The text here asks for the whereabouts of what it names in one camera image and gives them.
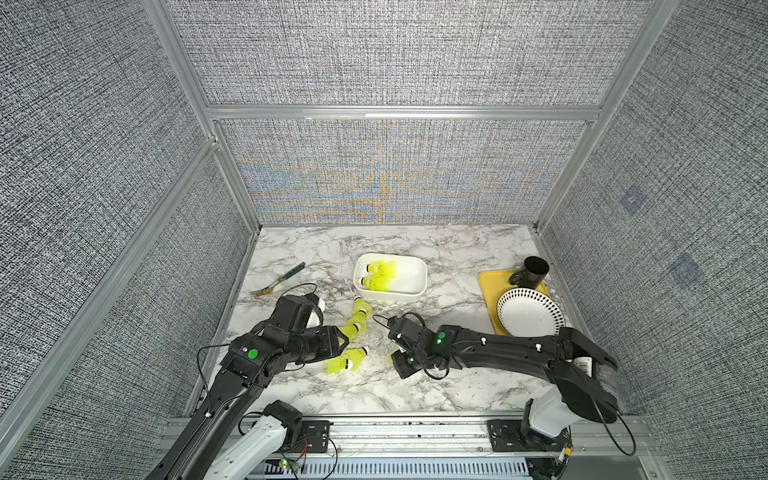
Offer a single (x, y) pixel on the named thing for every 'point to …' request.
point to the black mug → (531, 274)
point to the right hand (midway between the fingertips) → (394, 358)
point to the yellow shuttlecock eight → (354, 356)
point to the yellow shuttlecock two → (379, 281)
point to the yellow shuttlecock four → (351, 331)
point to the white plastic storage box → (411, 284)
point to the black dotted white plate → (529, 312)
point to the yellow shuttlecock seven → (390, 359)
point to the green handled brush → (267, 290)
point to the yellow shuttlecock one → (384, 268)
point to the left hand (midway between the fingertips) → (347, 341)
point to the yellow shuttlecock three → (362, 309)
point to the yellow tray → (494, 284)
